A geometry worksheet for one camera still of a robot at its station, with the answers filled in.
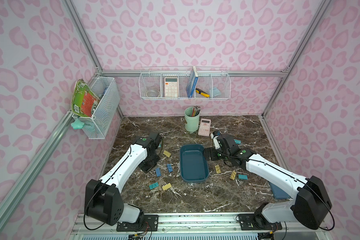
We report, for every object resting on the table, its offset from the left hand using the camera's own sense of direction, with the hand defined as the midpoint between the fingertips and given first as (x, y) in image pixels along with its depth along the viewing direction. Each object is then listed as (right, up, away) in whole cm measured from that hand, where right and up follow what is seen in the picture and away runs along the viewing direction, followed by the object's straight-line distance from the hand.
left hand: (154, 163), depth 82 cm
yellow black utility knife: (+29, +41, +14) cm, 53 cm away
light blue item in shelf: (+38, +44, +19) cm, 61 cm away
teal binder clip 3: (+54, +10, +24) cm, 60 cm away
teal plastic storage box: (+23, -4, +11) cm, 26 cm away
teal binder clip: (0, -13, +3) cm, 13 cm away
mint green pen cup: (+21, +26, +22) cm, 40 cm away
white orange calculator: (+8, +45, +12) cm, 47 cm away
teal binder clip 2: (+51, -9, +6) cm, 52 cm away
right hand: (+30, +7, +2) cm, 31 cm away
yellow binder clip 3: (+37, -5, +9) cm, 38 cm away
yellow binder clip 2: (+6, -14, +2) cm, 15 cm away
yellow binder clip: (+6, +2, +16) cm, 17 cm away
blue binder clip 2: (+8, -5, +9) cm, 13 cm away
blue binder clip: (+1, -7, +8) cm, 11 cm away
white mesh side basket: (-26, +20, -9) cm, 34 cm away
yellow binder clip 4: (+45, -8, +6) cm, 46 cm away
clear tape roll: (-4, +41, +14) cm, 44 cm away
